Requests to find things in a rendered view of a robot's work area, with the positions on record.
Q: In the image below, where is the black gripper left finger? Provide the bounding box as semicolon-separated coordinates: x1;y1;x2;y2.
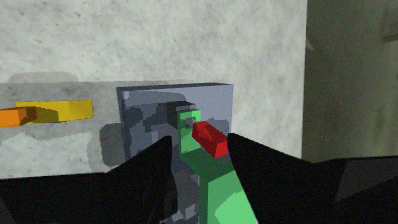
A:
0;136;172;224

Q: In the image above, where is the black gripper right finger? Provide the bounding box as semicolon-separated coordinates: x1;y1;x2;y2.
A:
227;133;398;224

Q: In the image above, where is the red-headed metal pin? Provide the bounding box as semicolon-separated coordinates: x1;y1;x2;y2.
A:
186;117;228;159

